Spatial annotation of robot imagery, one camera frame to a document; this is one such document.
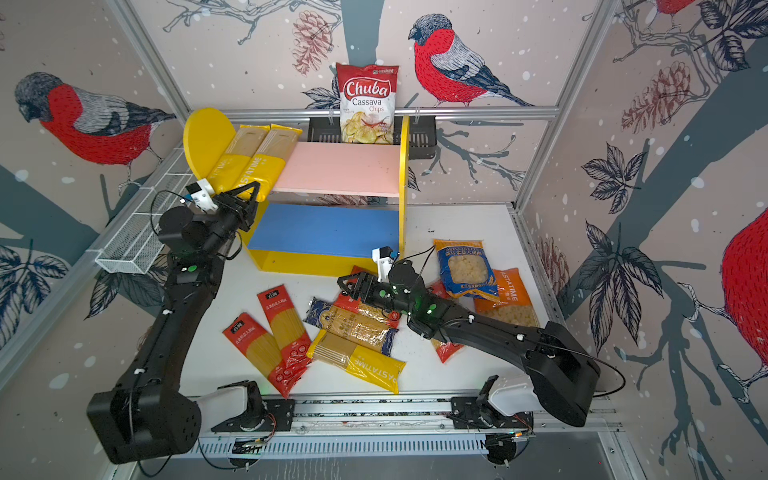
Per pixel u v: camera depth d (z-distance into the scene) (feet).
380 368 2.57
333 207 4.12
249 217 2.12
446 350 2.67
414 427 2.39
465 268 3.20
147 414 1.29
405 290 1.86
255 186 2.20
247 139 2.65
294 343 2.73
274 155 2.49
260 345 2.73
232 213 2.04
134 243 2.34
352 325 2.81
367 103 2.79
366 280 2.16
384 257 2.29
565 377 1.37
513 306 2.94
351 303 2.95
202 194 2.08
